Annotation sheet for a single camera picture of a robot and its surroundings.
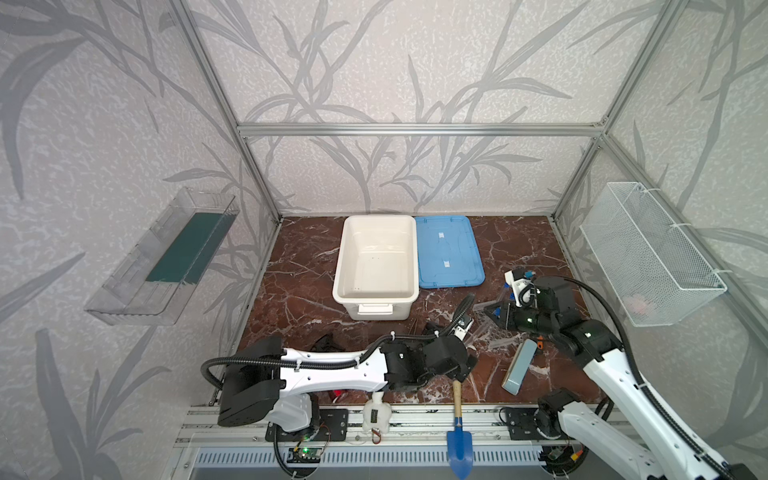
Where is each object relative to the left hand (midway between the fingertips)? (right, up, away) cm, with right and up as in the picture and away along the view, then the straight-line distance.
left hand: (464, 338), depth 74 cm
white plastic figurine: (-22, -18, -2) cm, 28 cm away
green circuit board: (-39, -27, -3) cm, 48 cm away
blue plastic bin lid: (+2, +20, +36) cm, 42 cm away
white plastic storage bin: (-25, +14, +33) cm, 44 cm away
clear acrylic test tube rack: (+11, -5, +14) cm, 18 cm away
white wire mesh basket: (+38, +17, -13) cm, 43 cm away
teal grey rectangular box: (+16, -10, +5) cm, 19 cm away
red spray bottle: (-38, -6, +13) cm, 40 cm away
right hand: (+6, +9, +2) cm, 11 cm away
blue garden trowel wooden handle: (-2, -25, -2) cm, 25 cm away
